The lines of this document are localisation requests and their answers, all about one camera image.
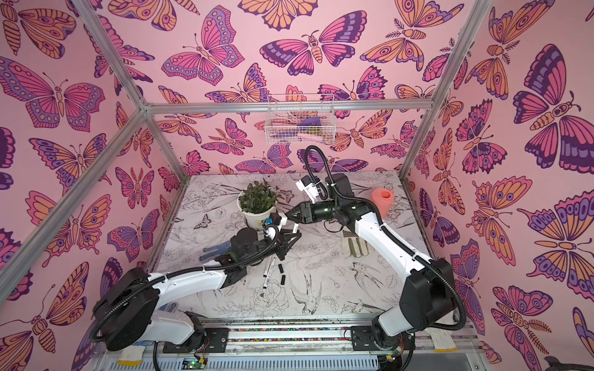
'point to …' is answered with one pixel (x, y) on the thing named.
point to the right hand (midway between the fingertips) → (289, 213)
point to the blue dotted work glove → (215, 251)
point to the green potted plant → (257, 199)
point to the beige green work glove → (355, 246)
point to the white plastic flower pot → (254, 219)
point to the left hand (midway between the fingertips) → (301, 231)
